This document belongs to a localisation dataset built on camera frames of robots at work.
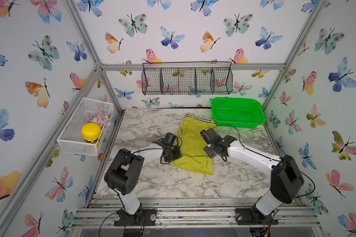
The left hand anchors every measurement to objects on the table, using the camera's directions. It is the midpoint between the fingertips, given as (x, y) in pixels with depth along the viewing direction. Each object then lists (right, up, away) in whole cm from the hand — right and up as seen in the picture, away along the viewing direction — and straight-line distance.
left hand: (180, 157), depth 95 cm
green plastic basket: (+49, +30, +24) cm, 63 cm away
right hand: (+20, +9, -8) cm, 23 cm away
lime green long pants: (+8, +1, 0) cm, 8 cm away
